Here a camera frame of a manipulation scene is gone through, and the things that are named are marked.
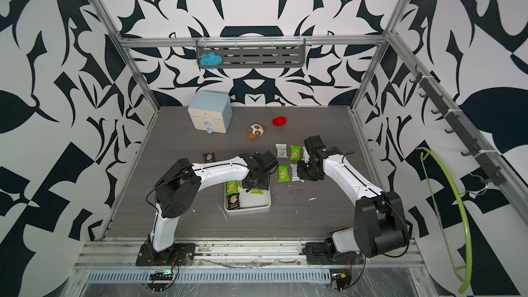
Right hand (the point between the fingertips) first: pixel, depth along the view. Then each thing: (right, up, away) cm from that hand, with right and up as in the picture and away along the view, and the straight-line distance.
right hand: (300, 171), depth 87 cm
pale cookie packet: (0, +8, -15) cm, 17 cm away
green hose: (+35, -19, -34) cm, 52 cm away
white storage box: (-21, -13, -2) cm, 25 cm away
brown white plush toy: (-19, +17, +20) cm, 33 cm away
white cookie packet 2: (-7, +7, +14) cm, 17 cm away
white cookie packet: (-1, -4, +5) cm, 6 cm away
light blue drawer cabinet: (-41, +26, +13) cm, 50 cm away
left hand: (-17, -5, +4) cm, 18 cm away
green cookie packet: (-28, -7, 0) cm, 29 cm away
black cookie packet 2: (-41, +4, +11) cm, 43 cm away
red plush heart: (-7, +22, +25) cm, 34 cm away
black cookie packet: (-28, -11, -4) cm, 30 cm away
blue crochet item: (-38, +48, +4) cm, 62 cm away
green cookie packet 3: (0, +6, +12) cm, 14 cm away
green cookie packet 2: (-6, -3, +6) cm, 9 cm away
